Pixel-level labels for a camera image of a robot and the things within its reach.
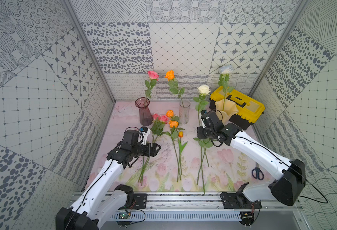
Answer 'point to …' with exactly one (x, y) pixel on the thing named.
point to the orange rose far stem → (170, 113)
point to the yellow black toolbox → (249, 110)
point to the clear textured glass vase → (184, 109)
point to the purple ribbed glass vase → (145, 116)
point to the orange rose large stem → (173, 84)
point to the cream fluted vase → (226, 109)
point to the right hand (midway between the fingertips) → (201, 131)
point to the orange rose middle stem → (174, 124)
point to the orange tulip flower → (181, 134)
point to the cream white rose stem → (203, 91)
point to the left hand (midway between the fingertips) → (153, 143)
